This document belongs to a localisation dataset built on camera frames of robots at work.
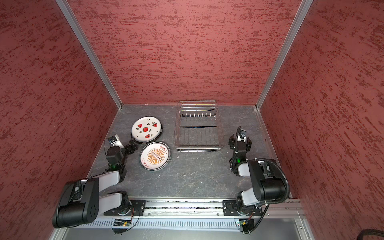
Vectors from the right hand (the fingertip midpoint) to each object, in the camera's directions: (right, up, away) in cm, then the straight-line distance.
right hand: (240, 137), depth 92 cm
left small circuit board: (-67, -41, -19) cm, 81 cm away
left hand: (-70, -3, -2) cm, 70 cm away
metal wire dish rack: (-27, +6, +13) cm, 30 cm away
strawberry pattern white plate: (-63, +5, +11) cm, 65 cm away
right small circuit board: (-5, -40, -20) cm, 45 cm away
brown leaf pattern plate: (-61, -6, +2) cm, 61 cm away
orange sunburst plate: (-53, -11, -2) cm, 54 cm away
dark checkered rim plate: (-53, +3, +10) cm, 54 cm away
